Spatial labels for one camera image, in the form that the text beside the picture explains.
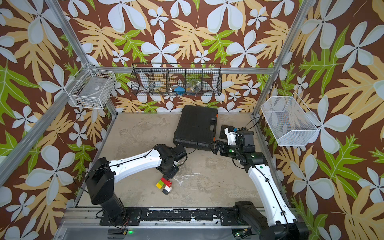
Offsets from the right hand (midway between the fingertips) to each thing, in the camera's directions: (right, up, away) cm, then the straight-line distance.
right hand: (214, 145), depth 76 cm
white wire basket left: (-71, +33, +11) cm, 79 cm away
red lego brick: (-25, -20, +3) cm, 32 cm away
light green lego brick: (-28, -20, +3) cm, 35 cm away
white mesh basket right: (+42, +13, +4) cm, 44 cm away
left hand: (-23, -16, +6) cm, 28 cm away
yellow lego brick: (-29, -22, +2) cm, 37 cm away
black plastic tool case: (-8, +10, +25) cm, 28 cm away
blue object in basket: (-19, +33, +17) cm, 42 cm away
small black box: (+10, +4, +26) cm, 28 cm away
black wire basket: (-23, +42, +21) cm, 52 cm away
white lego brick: (-25, -23, +2) cm, 34 cm away
